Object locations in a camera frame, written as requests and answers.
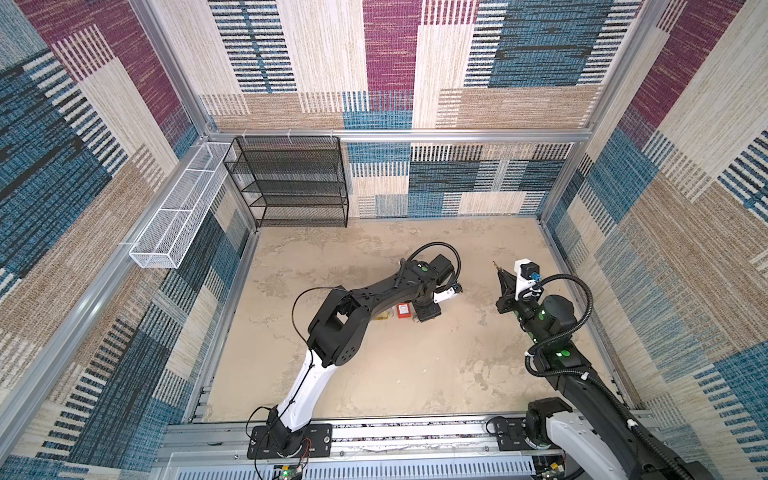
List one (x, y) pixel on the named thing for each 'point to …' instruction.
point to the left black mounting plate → (318, 443)
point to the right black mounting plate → (511, 434)
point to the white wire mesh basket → (163, 241)
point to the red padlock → (403, 310)
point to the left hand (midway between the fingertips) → (427, 303)
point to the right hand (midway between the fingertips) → (501, 274)
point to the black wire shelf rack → (290, 181)
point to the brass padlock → (384, 315)
